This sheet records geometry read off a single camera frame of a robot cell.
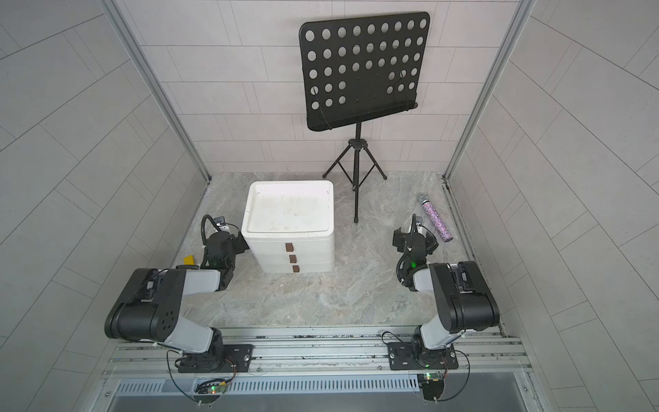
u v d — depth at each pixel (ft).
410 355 2.33
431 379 2.23
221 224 2.56
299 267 2.78
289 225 2.42
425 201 3.43
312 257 2.60
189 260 2.92
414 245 2.28
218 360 2.14
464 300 1.46
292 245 2.41
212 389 2.15
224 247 2.32
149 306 1.47
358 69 2.27
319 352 2.41
